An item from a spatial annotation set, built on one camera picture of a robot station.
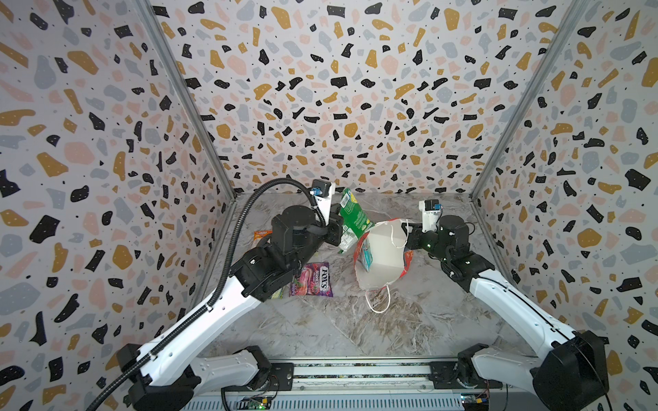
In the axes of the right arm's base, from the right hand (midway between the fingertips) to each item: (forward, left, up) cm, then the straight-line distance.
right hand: (400, 220), depth 78 cm
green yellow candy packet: (-14, +40, -24) cm, 48 cm away
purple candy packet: (-9, +28, -23) cm, 37 cm away
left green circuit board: (-44, +40, -26) cm, 65 cm away
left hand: (-8, +18, +16) cm, 25 cm away
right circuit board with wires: (-43, -20, -28) cm, 55 cm away
